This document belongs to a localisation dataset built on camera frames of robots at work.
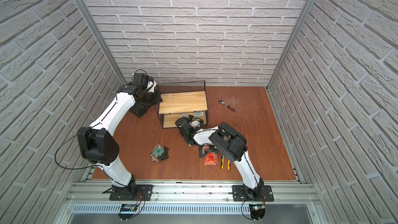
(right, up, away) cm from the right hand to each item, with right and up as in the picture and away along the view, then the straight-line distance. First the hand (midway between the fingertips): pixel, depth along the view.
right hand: (180, 118), depth 97 cm
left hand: (-8, +14, -10) cm, 19 cm away
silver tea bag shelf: (+11, +2, +3) cm, 12 cm away
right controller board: (+40, -40, -27) cm, 63 cm away
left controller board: (-22, -40, -24) cm, 52 cm away
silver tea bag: (+2, +2, +3) cm, 4 cm away
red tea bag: (+19, -21, -14) cm, 31 cm away
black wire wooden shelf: (0, +12, -3) cm, 12 cm away
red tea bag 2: (+16, -16, -8) cm, 24 cm away
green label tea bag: (-12, -18, -10) cm, 24 cm away
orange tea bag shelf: (-7, -20, -12) cm, 24 cm away
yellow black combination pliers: (+25, -23, -14) cm, 37 cm away
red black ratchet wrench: (+27, +11, +13) cm, 32 cm away
